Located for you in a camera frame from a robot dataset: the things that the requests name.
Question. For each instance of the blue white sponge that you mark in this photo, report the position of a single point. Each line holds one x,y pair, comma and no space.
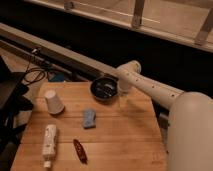
89,116

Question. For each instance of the black bowl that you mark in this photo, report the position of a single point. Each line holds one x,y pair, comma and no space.
104,89

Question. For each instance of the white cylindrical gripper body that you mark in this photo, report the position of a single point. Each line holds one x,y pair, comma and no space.
123,86

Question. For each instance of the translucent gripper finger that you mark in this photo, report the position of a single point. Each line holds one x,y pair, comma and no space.
123,99

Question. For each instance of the metal rail beam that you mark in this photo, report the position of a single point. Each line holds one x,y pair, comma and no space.
57,52

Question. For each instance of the white paper cup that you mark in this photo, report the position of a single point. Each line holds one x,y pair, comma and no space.
54,103

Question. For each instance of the white tube bottle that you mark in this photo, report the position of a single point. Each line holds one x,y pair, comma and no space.
49,145

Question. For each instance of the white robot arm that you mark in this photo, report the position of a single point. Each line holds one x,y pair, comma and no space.
190,124

